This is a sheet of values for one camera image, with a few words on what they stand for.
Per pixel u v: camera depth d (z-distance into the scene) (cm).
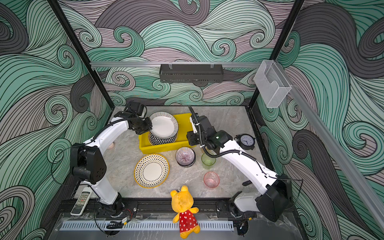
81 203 74
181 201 69
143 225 70
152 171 86
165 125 97
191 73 101
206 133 55
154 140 98
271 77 94
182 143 90
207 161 90
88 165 47
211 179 82
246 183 82
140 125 76
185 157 88
